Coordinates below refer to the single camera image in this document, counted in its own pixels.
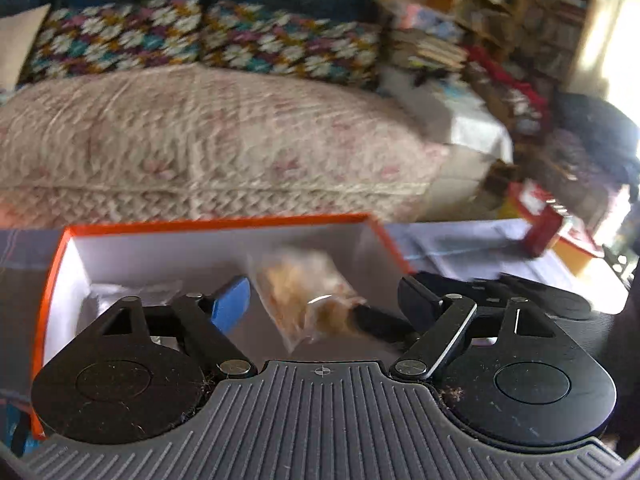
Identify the floral cushion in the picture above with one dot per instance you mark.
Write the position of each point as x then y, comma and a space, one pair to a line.
76, 42
251, 37

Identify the orange cardboard box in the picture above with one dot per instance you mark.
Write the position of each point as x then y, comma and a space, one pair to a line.
112, 388

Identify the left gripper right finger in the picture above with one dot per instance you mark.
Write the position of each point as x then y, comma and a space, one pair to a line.
440, 310

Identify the sofa with quilted cover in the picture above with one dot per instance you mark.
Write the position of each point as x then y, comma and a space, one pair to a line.
192, 142

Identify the stack of books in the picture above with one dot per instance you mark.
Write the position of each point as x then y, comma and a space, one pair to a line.
413, 49

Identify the right floral cushion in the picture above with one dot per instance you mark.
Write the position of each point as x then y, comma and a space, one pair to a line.
251, 37

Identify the clear snack packet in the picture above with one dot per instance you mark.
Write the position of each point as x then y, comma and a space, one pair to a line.
305, 295

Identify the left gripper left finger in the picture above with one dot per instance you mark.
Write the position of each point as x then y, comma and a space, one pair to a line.
220, 314

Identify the wicker chair with clothes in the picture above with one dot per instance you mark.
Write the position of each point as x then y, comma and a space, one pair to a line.
509, 100

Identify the left floral cushion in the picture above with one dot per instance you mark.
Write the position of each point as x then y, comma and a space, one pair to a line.
76, 42

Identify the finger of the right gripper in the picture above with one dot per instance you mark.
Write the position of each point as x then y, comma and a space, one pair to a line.
383, 326

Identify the white side table box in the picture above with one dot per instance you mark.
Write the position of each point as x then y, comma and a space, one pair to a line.
449, 113

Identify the beige pillow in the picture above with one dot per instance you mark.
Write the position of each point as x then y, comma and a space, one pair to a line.
18, 34

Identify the plaid blue tablecloth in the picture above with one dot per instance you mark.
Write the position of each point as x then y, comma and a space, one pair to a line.
459, 250

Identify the wooden bookshelf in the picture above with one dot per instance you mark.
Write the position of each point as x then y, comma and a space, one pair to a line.
537, 41

